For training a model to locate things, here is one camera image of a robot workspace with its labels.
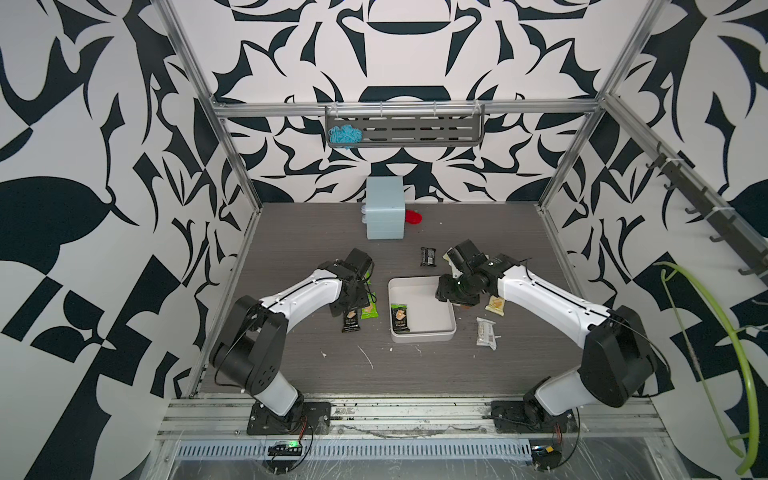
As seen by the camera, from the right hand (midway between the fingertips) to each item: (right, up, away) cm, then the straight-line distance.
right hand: (437, 291), depth 86 cm
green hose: (+46, -20, -36) cm, 61 cm away
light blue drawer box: (-15, +24, +15) cm, 32 cm away
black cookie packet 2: (-25, -10, +4) cm, 27 cm away
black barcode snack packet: (0, +8, +18) cm, 20 cm away
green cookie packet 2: (+19, -5, +6) cm, 20 cm away
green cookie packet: (-19, -7, +6) cm, 21 cm away
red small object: (-4, +22, +30) cm, 37 cm away
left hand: (-25, -3, +4) cm, 25 cm away
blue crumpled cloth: (-27, +46, +6) cm, 54 cm away
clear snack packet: (+14, -12, +1) cm, 19 cm away
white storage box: (-2, -9, +3) cm, 10 cm away
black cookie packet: (-11, -8, +2) cm, 14 cm away
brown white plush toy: (+10, -6, +5) cm, 12 cm away
